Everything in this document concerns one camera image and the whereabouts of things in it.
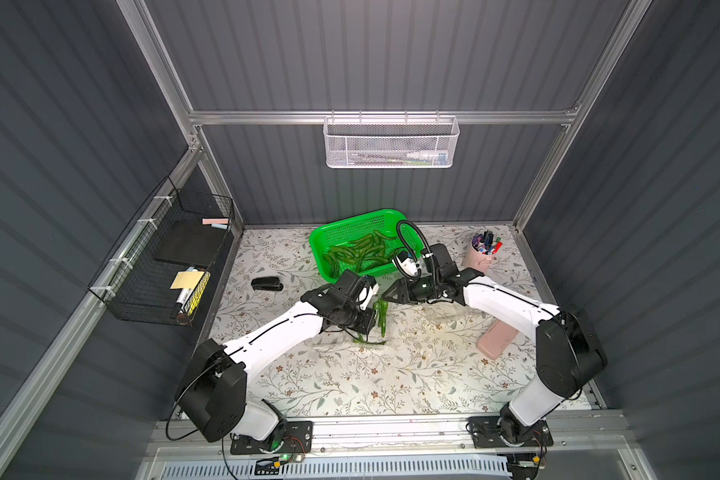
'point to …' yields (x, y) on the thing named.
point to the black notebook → (191, 241)
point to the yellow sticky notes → (186, 280)
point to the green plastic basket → (366, 243)
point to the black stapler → (266, 284)
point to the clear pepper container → (378, 333)
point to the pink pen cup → (481, 251)
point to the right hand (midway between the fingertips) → (389, 297)
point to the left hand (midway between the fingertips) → (374, 323)
